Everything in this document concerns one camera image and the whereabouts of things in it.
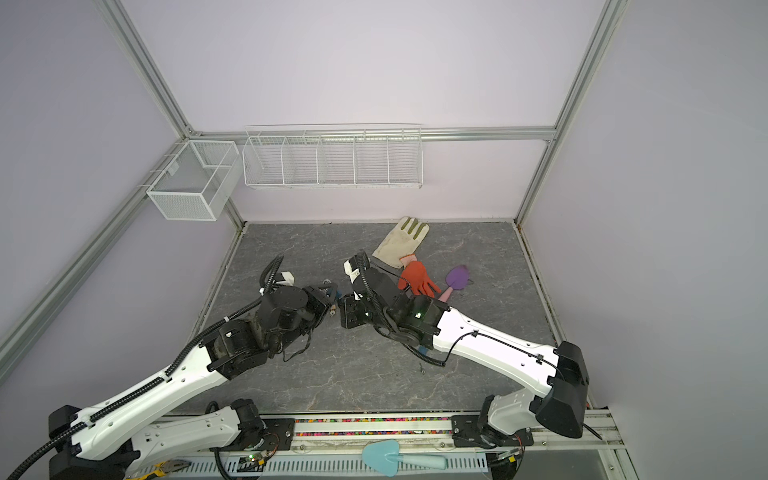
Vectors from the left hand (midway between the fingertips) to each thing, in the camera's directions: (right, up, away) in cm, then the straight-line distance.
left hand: (340, 295), depth 69 cm
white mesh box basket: (-54, +33, +31) cm, 70 cm away
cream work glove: (+15, +14, +47) cm, 51 cm away
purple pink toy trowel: (+34, +1, +36) cm, 50 cm away
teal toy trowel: (+10, -39, +2) cm, 41 cm away
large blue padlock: (0, 0, -1) cm, 1 cm away
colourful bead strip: (+7, -34, +8) cm, 35 cm away
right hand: (-1, -2, -1) cm, 3 cm away
